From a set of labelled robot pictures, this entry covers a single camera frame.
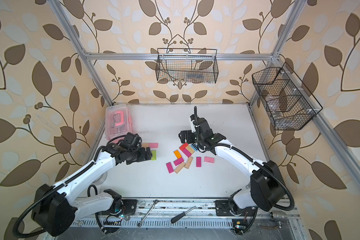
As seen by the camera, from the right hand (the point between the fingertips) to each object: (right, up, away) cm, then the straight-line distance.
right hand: (186, 134), depth 84 cm
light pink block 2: (+14, -16, +7) cm, 23 cm away
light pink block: (-21, -9, +13) cm, 27 cm away
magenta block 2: (-5, -17, +7) cm, 19 cm away
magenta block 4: (+8, -18, +6) cm, 20 cm away
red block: (-2, -9, +12) cm, 15 cm away
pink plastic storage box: (-45, +8, +15) cm, 48 cm away
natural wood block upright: (+2, -18, +6) cm, 19 cm away
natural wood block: (-5, -21, +4) cm, 21 cm away
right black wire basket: (+57, +17, -1) cm, 60 cm away
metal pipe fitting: (+44, -37, -15) cm, 59 cm away
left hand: (-23, -11, -2) cm, 26 cm away
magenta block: (+1, -13, +10) cm, 16 cm away
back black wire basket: (+1, +44, +12) cm, 45 cm away
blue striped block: (+6, -9, +12) cm, 16 cm away
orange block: (-5, -14, +10) cm, 17 cm away
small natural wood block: (+2, -10, +10) cm, 15 cm away
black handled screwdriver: (-2, -38, -12) cm, 40 cm away
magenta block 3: (-10, -20, +4) cm, 23 cm away
